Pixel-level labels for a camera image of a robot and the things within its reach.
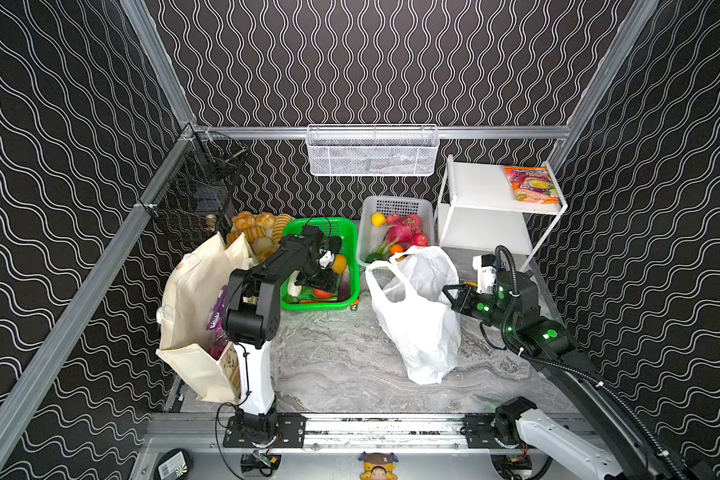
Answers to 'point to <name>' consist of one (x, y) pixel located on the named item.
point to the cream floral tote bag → (191, 292)
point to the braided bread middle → (263, 231)
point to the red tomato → (322, 294)
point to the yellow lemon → (378, 219)
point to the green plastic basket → (346, 229)
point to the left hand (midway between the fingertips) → (333, 288)
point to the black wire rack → (192, 200)
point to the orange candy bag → (532, 184)
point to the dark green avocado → (372, 257)
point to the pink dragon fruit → (403, 228)
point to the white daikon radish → (294, 289)
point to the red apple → (420, 240)
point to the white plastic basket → (371, 235)
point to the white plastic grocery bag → (416, 316)
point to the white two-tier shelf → (475, 212)
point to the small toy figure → (378, 466)
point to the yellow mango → (339, 263)
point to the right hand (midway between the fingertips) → (443, 288)
